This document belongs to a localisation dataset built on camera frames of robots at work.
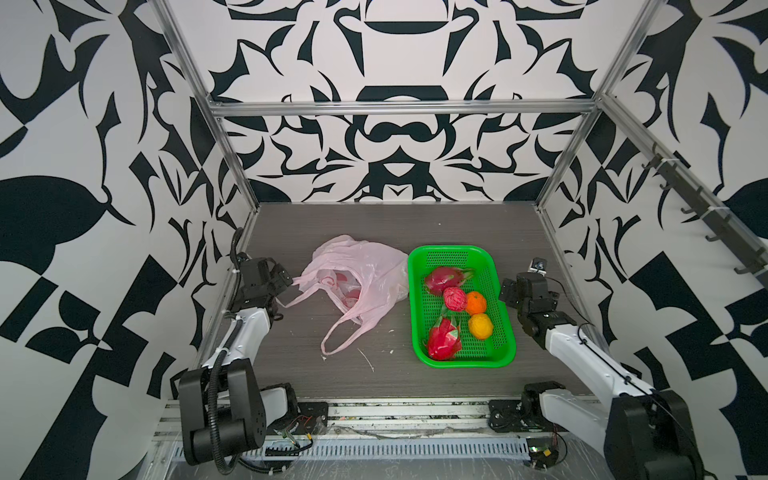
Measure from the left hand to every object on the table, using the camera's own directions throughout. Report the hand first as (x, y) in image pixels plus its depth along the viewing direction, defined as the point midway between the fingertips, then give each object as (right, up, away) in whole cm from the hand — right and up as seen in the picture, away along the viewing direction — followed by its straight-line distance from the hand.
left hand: (265, 274), depth 87 cm
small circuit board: (+72, -39, -16) cm, 83 cm away
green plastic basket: (+55, -13, 0) cm, 57 cm away
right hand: (+75, -3, -1) cm, 75 cm away
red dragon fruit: (+51, -2, +4) cm, 51 cm away
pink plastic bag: (+29, 0, -4) cm, 29 cm away
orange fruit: (+61, -14, -3) cm, 62 cm away
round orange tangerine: (+60, -8, +1) cm, 61 cm away
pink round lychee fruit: (+54, -6, -2) cm, 54 cm away
